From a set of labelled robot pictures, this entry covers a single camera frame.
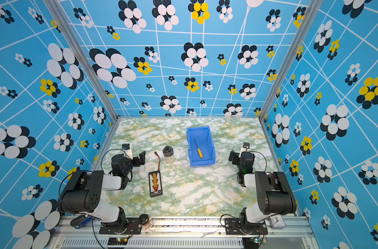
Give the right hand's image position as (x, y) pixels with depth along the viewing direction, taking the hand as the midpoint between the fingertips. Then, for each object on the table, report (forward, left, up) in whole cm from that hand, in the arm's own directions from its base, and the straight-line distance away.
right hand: (242, 151), depth 94 cm
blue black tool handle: (-38, +84, -2) cm, 92 cm away
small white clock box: (-37, -11, -4) cm, 39 cm away
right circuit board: (-45, +3, -7) cm, 46 cm away
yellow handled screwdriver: (+3, +27, -3) cm, 27 cm away
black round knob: (-38, +51, +5) cm, 64 cm away
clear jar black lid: (-4, +44, +6) cm, 45 cm away
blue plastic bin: (+6, +25, -5) cm, 26 cm away
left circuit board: (-45, +65, -7) cm, 80 cm away
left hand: (-1, +64, +2) cm, 64 cm away
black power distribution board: (-19, +51, -3) cm, 55 cm away
